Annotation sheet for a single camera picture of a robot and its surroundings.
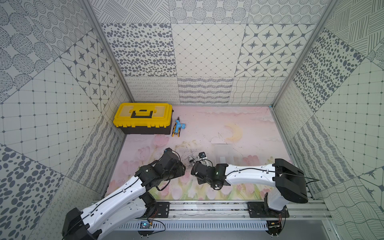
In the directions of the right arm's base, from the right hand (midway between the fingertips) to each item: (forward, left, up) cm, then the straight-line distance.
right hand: (201, 174), depth 82 cm
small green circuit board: (-23, +28, -5) cm, 37 cm away
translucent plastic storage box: (+16, -15, -5) cm, 22 cm away
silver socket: (+10, +7, -2) cm, 12 cm away
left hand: (+1, +9, +8) cm, 12 cm away
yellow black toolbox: (+29, +36, +14) cm, 48 cm away
